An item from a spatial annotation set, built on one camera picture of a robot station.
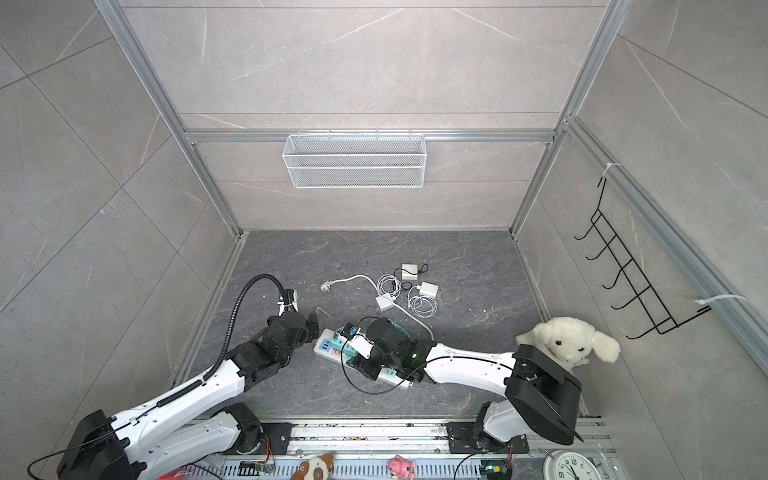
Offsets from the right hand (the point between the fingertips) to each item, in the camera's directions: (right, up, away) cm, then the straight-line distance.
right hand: (354, 352), depth 80 cm
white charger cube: (+8, +10, +16) cm, 20 cm away
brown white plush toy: (-7, -23, -13) cm, 27 cm away
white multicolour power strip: (-4, 0, +2) cm, 4 cm away
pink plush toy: (+12, -23, -13) cm, 29 cm away
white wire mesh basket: (-2, +59, +21) cm, 62 cm away
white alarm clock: (+51, -22, -13) cm, 57 cm away
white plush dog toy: (+54, +6, -10) cm, 55 cm away
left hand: (-15, +11, +2) cm, 19 cm away
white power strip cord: (-12, +16, +21) cm, 29 cm away
